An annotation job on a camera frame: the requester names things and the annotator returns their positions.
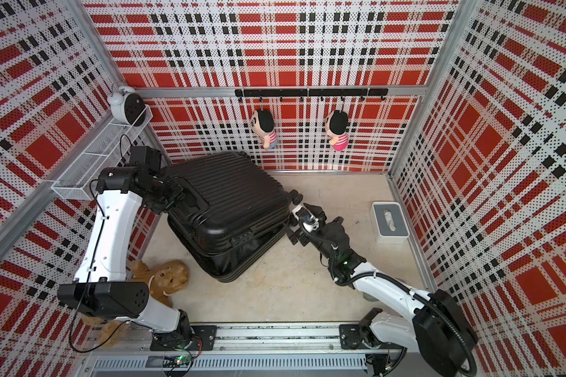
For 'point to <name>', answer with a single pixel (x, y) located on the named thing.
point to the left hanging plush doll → (262, 125)
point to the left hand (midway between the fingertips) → (186, 197)
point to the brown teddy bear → (163, 281)
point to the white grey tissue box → (389, 225)
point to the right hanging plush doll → (336, 126)
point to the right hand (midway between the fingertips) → (299, 211)
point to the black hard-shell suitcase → (235, 213)
